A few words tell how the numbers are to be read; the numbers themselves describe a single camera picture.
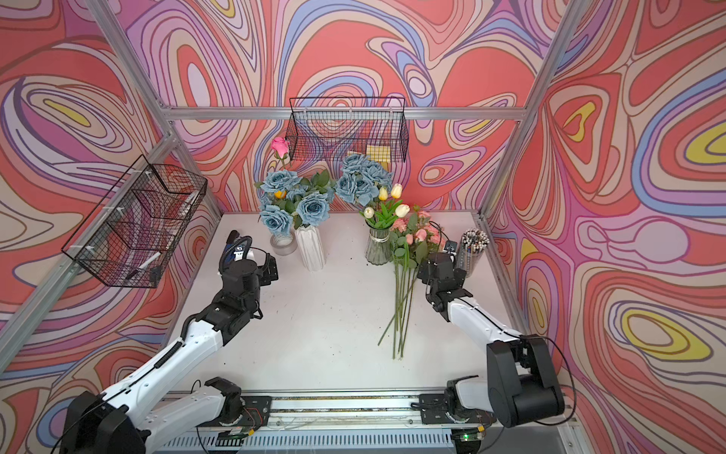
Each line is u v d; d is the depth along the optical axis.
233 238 1.06
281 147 0.74
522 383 0.42
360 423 0.73
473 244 0.88
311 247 0.91
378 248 0.98
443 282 0.68
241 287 0.59
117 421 0.38
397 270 1.01
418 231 1.05
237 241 1.05
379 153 0.82
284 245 1.07
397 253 0.98
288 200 0.75
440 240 1.15
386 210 0.88
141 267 0.73
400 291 0.95
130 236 0.78
